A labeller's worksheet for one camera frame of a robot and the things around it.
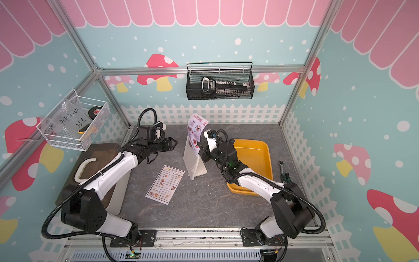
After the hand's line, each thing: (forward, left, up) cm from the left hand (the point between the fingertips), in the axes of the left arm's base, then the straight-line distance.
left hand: (174, 144), depth 85 cm
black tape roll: (+8, +38, +15) cm, 42 cm away
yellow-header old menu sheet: (-14, +6, -19) cm, 25 cm away
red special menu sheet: (+4, -12, +12) cm, 18 cm away
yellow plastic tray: (+6, -47, -17) cm, 50 cm away
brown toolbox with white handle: (-13, +38, +2) cm, 40 cm away
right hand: (-4, -14, +6) cm, 16 cm away
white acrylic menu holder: (+2, -8, -20) cm, 22 cm away
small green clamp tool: (-8, -63, -18) cm, 66 cm away
